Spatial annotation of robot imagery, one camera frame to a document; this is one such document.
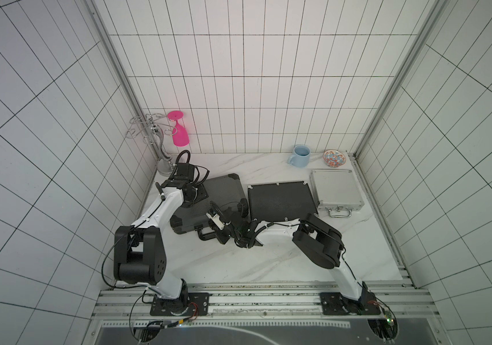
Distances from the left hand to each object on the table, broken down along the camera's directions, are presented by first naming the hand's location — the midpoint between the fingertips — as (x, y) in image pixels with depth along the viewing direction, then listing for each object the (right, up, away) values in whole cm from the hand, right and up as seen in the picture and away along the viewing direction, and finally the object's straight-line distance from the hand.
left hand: (200, 199), depth 90 cm
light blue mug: (+49, +20, +21) cm, 57 cm away
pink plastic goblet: (-13, +29, +15) cm, 35 cm away
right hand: (+6, -10, +3) cm, 12 cm away
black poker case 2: (+11, +3, +6) cm, 13 cm away
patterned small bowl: (+69, +19, +27) cm, 76 cm away
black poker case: (+34, -1, +3) cm, 34 cm away
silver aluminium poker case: (+62, +3, +9) cm, 63 cm away
